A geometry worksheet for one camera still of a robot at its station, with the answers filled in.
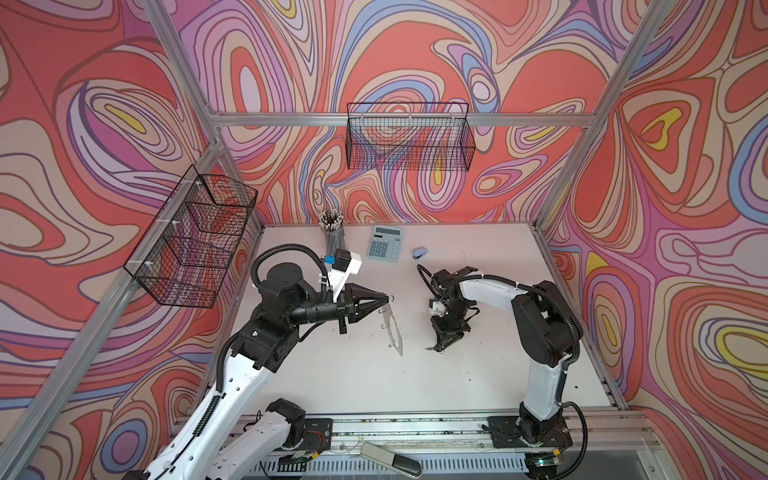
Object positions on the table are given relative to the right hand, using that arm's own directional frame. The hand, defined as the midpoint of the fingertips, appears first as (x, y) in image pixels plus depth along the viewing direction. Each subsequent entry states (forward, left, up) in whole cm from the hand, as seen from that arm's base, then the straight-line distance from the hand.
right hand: (446, 351), depth 86 cm
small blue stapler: (+37, +4, +2) cm, 37 cm away
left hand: (-4, +17, +35) cm, 39 cm away
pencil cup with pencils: (+37, +34, +18) cm, 53 cm away
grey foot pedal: (-28, +14, +4) cm, 31 cm away
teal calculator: (+42, +17, +2) cm, 45 cm away
